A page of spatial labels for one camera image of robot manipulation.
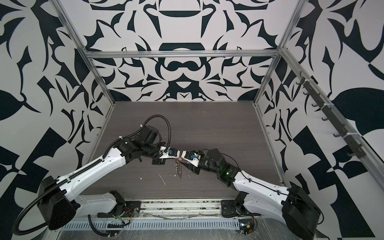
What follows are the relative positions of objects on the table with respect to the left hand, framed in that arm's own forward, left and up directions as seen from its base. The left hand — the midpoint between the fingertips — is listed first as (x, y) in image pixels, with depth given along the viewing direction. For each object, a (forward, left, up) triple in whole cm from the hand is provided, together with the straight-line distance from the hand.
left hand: (174, 151), depth 75 cm
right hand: (-3, -4, 0) cm, 5 cm away
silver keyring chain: (-7, -2, -1) cm, 8 cm away
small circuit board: (-30, -33, -18) cm, 48 cm away
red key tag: (-4, -3, -2) cm, 5 cm away
